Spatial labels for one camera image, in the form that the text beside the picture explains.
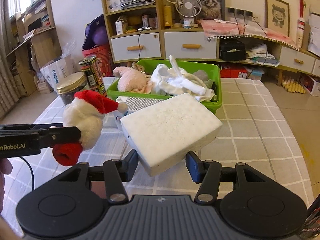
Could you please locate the white foam block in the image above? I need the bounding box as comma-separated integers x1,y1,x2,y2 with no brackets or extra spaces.
120,93,222,177

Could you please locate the red box under cabinet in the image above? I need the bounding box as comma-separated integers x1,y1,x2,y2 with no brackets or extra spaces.
220,64,247,79

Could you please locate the green plastic bin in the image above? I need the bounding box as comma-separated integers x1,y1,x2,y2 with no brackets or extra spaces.
107,56,222,114

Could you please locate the wooden bookshelf at window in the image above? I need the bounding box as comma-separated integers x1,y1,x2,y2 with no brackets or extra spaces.
7,0,62,96

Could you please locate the framed cat picture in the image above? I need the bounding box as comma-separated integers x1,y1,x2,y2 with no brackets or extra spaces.
196,0,226,21

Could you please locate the pink plush toy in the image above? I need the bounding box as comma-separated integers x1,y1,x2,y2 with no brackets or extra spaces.
113,67,153,94

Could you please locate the black bag in shelf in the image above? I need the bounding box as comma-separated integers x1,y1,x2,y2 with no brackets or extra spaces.
219,38,246,61

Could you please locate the grey and mint plush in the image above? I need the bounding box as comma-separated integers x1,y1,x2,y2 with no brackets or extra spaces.
193,70,214,89

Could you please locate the white paper bag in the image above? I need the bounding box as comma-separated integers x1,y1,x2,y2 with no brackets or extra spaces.
40,55,75,92

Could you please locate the yellow bottle on cabinet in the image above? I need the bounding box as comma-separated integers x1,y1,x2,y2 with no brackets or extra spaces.
163,5,173,28

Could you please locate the glass jar gold lid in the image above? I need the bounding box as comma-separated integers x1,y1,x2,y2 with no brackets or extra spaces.
56,72,89,105

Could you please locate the wooden cabinet with white drawers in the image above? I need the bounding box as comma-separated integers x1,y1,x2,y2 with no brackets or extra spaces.
101,0,319,76

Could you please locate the purple plush toy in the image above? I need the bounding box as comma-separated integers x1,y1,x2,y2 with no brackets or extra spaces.
82,14,108,50

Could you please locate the framed cartoon girl picture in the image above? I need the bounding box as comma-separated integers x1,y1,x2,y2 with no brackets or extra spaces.
265,0,290,36

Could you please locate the white desk fan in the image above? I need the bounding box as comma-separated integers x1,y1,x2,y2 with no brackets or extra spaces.
175,0,202,18

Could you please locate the pink cloth on cabinet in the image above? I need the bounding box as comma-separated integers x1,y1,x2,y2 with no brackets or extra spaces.
199,20,299,50

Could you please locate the santa hat plush toy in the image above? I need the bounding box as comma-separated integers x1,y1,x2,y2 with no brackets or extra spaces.
52,90,127,166

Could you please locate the red snack bucket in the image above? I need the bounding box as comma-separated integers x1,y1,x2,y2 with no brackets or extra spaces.
82,44,114,77

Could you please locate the yellow egg tray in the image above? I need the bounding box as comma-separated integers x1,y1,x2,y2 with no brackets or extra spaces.
281,77,306,94

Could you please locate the grey checkered rug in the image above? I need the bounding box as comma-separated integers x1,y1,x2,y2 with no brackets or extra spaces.
3,77,315,235

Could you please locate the grey curtain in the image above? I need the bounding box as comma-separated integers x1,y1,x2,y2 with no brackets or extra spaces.
1,0,21,119

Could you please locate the tall printed snack can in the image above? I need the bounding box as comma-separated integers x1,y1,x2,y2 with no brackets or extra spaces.
79,55,107,96

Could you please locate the person's left hand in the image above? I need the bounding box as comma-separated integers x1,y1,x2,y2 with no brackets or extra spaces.
0,159,12,212

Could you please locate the bunny doll blue dress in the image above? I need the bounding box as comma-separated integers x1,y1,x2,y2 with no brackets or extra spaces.
132,62,145,73

